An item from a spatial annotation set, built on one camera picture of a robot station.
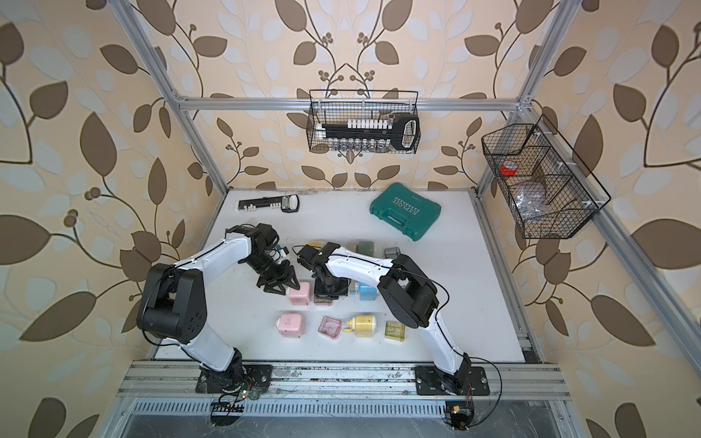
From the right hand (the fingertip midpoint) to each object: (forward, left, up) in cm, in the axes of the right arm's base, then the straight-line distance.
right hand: (329, 297), depth 89 cm
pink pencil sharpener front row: (-11, +10, +7) cm, 16 cm away
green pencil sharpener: (+15, -13, +6) cm, 21 cm away
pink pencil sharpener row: (-2, +8, +6) cm, 10 cm away
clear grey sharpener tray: (+18, -23, -2) cm, 29 cm away
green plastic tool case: (+34, -30, +4) cm, 46 cm away
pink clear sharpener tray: (-9, -1, -1) cm, 9 cm away
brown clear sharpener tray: (-1, +2, 0) cm, 2 cm away
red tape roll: (+25, -57, +30) cm, 69 cm away
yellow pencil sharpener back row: (+21, +6, +1) cm, 22 cm away
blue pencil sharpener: (-1, -13, +5) cm, 14 cm away
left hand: (+1, +11, +7) cm, 14 cm away
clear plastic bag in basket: (+12, -58, +31) cm, 67 cm away
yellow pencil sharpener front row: (-11, -11, +6) cm, 17 cm away
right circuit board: (-32, -36, -3) cm, 48 cm away
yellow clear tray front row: (-11, -21, -1) cm, 24 cm away
